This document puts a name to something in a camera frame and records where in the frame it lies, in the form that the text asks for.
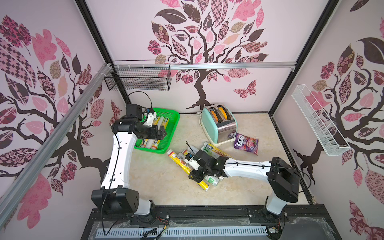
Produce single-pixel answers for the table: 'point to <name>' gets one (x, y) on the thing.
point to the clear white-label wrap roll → (181, 157)
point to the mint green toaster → (219, 123)
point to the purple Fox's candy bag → (246, 143)
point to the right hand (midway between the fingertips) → (192, 176)
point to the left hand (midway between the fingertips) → (155, 136)
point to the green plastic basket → (174, 116)
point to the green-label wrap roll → (211, 152)
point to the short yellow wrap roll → (155, 122)
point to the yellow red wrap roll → (213, 147)
